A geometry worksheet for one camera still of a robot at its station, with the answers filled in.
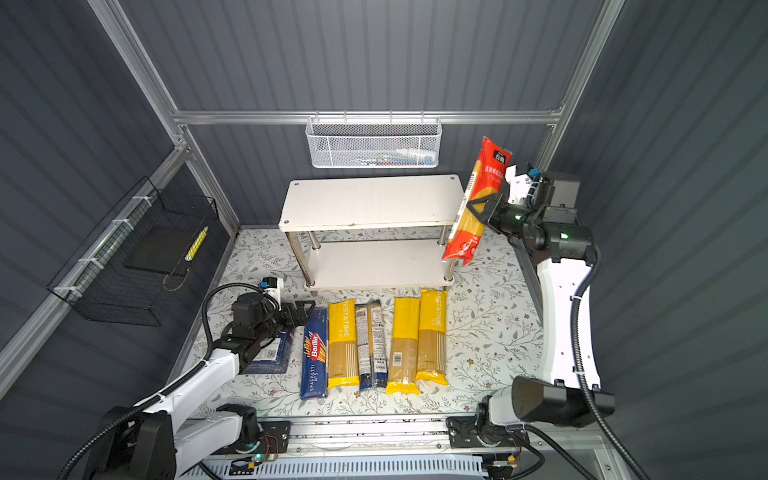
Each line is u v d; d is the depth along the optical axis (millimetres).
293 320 755
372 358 844
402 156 928
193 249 765
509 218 568
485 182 630
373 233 1193
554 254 434
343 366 826
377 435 756
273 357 796
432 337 886
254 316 679
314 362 824
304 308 782
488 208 579
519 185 587
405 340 874
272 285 758
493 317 952
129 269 722
